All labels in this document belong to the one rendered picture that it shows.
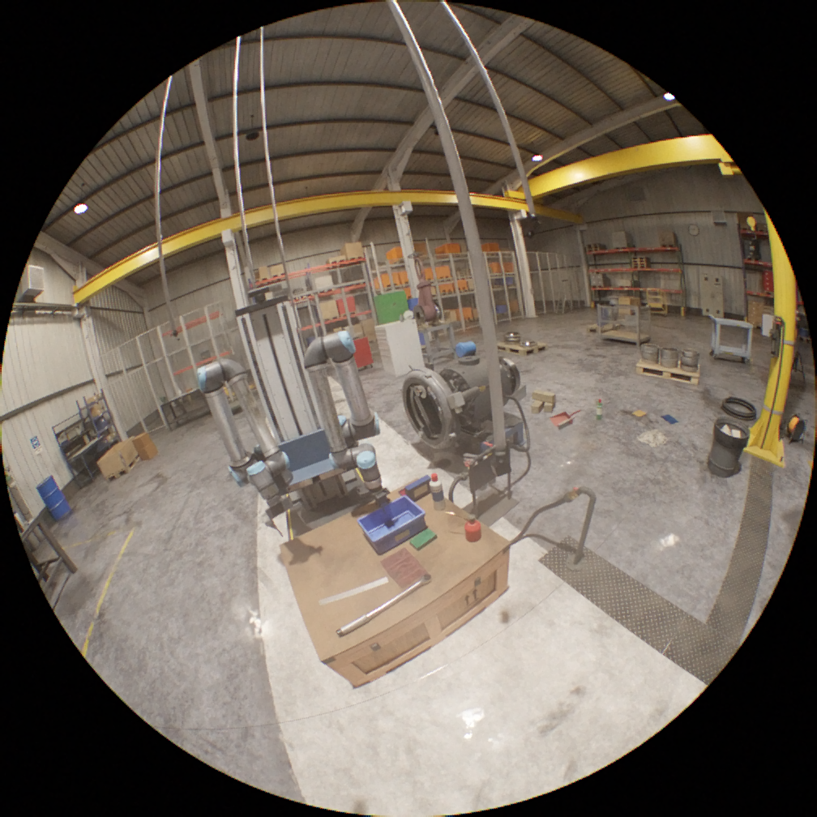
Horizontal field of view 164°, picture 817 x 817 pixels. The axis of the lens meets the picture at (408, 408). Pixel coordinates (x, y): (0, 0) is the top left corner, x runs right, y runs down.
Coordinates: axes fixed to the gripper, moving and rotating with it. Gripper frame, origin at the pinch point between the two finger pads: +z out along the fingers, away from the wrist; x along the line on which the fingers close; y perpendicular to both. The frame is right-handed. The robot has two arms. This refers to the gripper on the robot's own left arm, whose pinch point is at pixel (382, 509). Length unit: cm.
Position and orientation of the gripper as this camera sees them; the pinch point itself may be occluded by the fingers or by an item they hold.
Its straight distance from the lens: 153.8
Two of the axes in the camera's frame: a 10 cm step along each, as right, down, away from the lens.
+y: 8.3, -3.5, 4.3
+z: 2.0, 9.1, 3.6
